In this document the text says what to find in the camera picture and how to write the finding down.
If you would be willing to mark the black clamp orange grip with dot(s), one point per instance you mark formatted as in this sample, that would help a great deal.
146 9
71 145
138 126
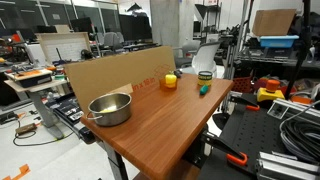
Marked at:
220 144
241 100

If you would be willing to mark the grey table leg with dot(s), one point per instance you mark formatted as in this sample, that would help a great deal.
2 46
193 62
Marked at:
116 163

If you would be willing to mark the black controller box with labels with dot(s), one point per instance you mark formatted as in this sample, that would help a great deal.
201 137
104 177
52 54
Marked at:
68 110

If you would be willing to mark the large black monitor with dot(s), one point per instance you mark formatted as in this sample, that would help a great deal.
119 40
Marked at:
135 28

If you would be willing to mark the aluminium extrusion bar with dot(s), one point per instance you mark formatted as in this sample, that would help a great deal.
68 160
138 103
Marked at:
286 166
296 108

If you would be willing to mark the yellow toy corn cob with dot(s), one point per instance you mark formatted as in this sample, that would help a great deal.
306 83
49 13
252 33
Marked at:
108 109

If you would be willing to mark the silver metal pot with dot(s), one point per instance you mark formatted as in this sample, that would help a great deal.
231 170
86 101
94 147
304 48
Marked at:
113 117

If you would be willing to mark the large brown cardboard sheet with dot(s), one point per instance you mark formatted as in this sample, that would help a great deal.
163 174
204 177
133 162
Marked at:
110 71

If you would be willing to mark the metal storage rack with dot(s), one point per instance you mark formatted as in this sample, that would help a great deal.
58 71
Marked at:
266 58

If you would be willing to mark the yellow toy bell pepper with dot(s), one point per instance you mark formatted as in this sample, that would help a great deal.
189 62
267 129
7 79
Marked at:
170 80

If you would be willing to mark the small black monitor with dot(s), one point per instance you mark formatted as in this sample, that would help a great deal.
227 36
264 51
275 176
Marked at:
81 25

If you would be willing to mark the brown cardboard box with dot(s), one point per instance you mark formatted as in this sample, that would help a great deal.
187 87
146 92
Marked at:
273 22

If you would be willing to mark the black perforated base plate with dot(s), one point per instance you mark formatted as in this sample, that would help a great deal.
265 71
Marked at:
256 133

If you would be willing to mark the yellow green corn can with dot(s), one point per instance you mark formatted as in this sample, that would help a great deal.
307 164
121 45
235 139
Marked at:
205 79

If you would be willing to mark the orange plastic bowl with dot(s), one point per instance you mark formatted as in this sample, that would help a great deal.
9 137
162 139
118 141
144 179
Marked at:
162 86

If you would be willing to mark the teal toy cucumber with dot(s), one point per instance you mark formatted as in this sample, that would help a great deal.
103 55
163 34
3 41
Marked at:
203 89

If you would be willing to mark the yellow emergency stop button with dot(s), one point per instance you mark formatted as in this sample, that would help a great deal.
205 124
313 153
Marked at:
268 95

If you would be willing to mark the grey side desk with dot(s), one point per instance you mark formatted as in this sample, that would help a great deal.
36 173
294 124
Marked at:
36 100

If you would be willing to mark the orange floor tape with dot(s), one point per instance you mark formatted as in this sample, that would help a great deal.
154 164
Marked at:
21 170

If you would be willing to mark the black tray with orange tools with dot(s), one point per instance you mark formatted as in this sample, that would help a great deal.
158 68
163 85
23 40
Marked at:
31 78

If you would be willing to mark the white office chair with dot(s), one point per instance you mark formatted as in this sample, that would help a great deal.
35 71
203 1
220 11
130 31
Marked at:
205 60

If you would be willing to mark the small brown floor box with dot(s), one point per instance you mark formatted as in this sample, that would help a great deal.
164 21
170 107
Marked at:
26 128

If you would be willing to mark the grey office chair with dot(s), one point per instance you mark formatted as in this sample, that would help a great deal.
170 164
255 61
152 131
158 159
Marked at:
188 50

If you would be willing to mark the black tripod pole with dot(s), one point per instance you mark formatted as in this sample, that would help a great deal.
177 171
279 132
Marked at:
300 50

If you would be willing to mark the white board wooden frame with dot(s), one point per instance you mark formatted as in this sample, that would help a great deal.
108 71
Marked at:
66 46

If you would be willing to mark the red plastic crate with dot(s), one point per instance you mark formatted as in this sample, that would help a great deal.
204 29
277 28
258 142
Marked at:
241 85

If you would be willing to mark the blue plastic bin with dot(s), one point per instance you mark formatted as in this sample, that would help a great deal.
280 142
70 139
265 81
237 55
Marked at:
278 41

